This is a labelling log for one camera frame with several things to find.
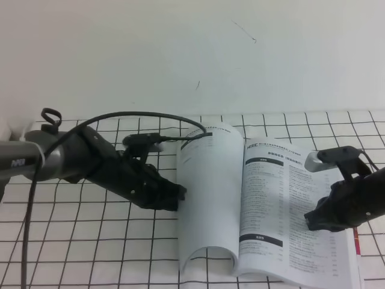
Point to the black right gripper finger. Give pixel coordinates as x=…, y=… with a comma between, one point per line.
x=319, y=220

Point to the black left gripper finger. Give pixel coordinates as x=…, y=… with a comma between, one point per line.
x=163, y=194

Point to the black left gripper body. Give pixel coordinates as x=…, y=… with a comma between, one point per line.
x=106, y=167

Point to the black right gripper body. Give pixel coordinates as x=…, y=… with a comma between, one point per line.
x=357, y=201

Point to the HEEC catalogue book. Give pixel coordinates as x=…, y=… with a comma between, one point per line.
x=246, y=199

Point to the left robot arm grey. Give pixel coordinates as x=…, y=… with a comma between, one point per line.
x=21, y=157

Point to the white grid tablecloth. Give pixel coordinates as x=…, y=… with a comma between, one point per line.
x=83, y=236

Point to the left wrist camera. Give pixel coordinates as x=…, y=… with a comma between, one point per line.
x=139, y=146

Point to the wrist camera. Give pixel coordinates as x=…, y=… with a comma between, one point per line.
x=139, y=146
x=346, y=159

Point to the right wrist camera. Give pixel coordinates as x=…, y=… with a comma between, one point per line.
x=346, y=159

